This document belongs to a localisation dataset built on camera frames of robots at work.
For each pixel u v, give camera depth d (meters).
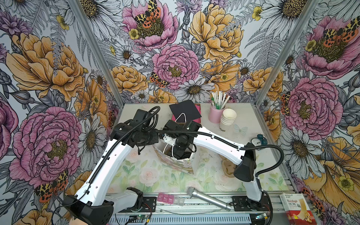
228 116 0.92
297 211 0.69
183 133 0.53
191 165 0.67
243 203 0.73
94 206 0.37
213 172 0.85
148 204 0.73
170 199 0.75
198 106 1.15
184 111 1.13
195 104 1.16
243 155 0.47
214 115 1.02
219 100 1.05
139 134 0.48
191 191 0.75
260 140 0.91
